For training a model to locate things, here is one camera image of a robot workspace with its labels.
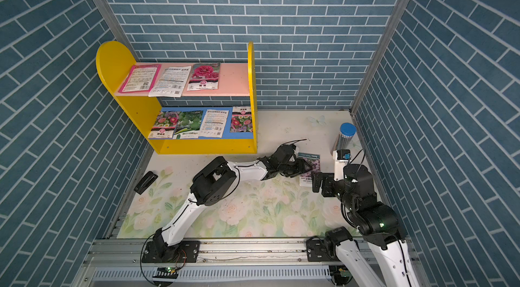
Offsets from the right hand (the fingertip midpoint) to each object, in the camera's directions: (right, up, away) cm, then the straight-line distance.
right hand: (326, 173), depth 68 cm
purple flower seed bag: (+3, 0, +31) cm, 31 cm away
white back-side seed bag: (-46, +18, +28) cm, 57 cm away
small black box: (-75, -9, +21) cm, 78 cm away
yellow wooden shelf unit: (-59, +25, +32) cm, 72 cm away
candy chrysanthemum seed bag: (-69, +17, +27) cm, 76 cm away
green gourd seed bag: (-58, +17, +27) cm, 66 cm away
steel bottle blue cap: (+14, +10, +21) cm, 27 cm away
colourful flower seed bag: (-33, +19, +29) cm, 48 cm away
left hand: (+1, -5, +23) cm, 24 cm away
